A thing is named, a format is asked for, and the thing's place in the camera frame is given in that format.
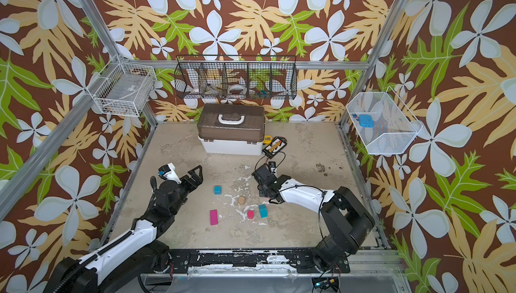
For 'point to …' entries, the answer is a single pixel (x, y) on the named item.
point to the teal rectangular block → (263, 210)
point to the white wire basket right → (394, 126)
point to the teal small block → (218, 189)
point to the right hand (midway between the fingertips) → (265, 188)
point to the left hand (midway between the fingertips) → (194, 168)
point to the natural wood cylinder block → (241, 200)
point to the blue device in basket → (366, 120)
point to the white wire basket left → (123, 89)
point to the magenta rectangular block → (213, 218)
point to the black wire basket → (240, 76)
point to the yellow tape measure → (267, 140)
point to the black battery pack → (274, 146)
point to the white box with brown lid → (231, 129)
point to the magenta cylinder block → (250, 214)
